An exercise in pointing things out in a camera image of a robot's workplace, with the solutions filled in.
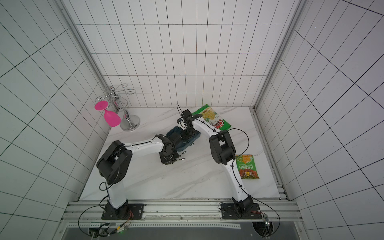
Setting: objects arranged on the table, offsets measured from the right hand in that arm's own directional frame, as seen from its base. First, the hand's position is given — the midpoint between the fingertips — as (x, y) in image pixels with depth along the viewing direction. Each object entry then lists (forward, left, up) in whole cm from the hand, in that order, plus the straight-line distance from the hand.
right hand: (181, 137), depth 101 cm
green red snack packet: (-19, -42, +1) cm, 46 cm away
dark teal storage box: (-13, 0, +21) cm, 25 cm away
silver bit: (-11, -3, -1) cm, 12 cm away
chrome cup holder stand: (+9, +40, +2) cm, 41 cm away
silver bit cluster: (-16, -3, -1) cm, 16 cm away
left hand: (-19, +3, -1) cm, 19 cm away
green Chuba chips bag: (+18, -22, 0) cm, 29 cm away
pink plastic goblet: (+1, +42, +16) cm, 45 cm away
